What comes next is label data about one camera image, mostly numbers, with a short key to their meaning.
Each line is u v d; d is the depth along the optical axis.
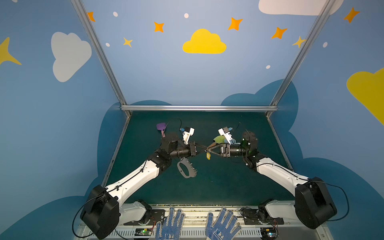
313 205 0.42
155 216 0.75
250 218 0.74
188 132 0.70
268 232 0.72
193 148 0.65
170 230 0.70
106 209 0.39
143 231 0.71
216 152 0.69
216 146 0.70
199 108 0.92
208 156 0.74
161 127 1.11
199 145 0.69
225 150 0.67
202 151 0.70
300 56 0.87
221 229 0.72
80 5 0.68
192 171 0.91
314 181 0.44
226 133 0.70
